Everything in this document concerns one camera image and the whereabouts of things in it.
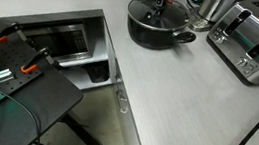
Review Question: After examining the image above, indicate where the black object under microwave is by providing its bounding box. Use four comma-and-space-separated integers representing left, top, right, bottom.
82, 60, 112, 86

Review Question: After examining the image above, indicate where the silver cabinet pull handle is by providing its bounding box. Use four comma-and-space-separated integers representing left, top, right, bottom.
113, 69, 125, 87
115, 86, 132, 116

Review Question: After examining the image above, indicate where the silver kettle base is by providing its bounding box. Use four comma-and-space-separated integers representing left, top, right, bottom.
185, 7, 214, 35

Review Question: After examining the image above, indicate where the black cooking pot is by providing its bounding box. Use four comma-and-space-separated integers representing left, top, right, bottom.
122, 0, 203, 56

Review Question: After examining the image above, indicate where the stainless steel four-slot toaster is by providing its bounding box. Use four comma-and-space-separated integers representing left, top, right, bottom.
200, 0, 259, 86

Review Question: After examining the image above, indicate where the grey counter cabinet front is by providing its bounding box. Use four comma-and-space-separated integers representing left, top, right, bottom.
88, 18, 164, 145

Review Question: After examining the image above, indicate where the silver microwave oven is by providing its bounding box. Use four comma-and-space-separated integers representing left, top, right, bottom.
18, 15, 97, 68

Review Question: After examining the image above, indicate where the round glass pot lid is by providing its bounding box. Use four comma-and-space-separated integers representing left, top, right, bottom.
125, 0, 193, 35

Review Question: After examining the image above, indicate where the black perforated workbench table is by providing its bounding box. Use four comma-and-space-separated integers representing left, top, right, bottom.
0, 17, 119, 145

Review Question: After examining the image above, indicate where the stainless steel electric kettle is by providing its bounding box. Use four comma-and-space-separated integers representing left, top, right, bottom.
196, 0, 238, 26

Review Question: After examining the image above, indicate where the dark open shelf cabinet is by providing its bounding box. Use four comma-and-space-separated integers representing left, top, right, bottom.
0, 0, 125, 96

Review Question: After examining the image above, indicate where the thin black cable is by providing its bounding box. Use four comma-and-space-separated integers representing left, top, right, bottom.
0, 77, 50, 145

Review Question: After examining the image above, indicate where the black clamp orange handle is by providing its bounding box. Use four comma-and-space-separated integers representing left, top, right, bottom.
18, 43, 64, 79
0, 19, 31, 49

